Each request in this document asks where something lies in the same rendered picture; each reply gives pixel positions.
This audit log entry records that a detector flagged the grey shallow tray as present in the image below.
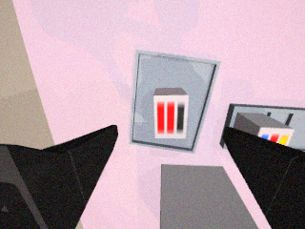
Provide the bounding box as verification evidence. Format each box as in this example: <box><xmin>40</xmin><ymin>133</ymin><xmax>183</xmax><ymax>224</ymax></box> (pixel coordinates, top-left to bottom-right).
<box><xmin>129</xmin><ymin>50</ymin><xmax>221</xmax><ymax>154</ymax></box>

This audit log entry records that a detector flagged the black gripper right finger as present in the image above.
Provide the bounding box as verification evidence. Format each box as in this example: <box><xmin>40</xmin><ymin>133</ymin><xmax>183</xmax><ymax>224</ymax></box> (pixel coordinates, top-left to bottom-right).
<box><xmin>223</xmin><ymin>127</ymin><xmax>305</xmax><ymax>229</ymax></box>

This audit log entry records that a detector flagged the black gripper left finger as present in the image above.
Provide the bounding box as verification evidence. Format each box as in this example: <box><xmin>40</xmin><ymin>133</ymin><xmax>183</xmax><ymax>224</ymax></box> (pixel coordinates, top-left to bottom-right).
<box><xmin>0</xmin><ymin>125</ymin><xmax>118</xmax><ymax>229</ymax></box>

